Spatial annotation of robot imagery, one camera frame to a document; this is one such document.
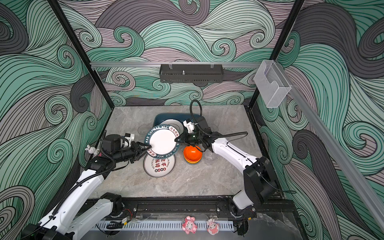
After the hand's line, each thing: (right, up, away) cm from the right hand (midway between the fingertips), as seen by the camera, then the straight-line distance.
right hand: (175, 140), depth 78 cm
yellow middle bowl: (+10, -14, +7) cm, 19 cm away
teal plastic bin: (+1, +13, +39) cm, 41 cm away
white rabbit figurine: (-51, -7, +9) cm, 52 cm away
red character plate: (-12, -18, +10) cm, 23 cm away
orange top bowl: (+10, -9, +10) cm, 17 cm away
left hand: (-12, -3, -4) cm, 13 cm away
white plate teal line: (-3, +8, +29) cm, 30 cm away
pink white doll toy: (+18, -38, -12) cm, 43 cm away
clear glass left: (-26, +4, +28) cm, 38 cm away
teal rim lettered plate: (-8, +1, +1) cm, 8 cm away
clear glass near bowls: (+21, -11, +13) cm, 27 cm away
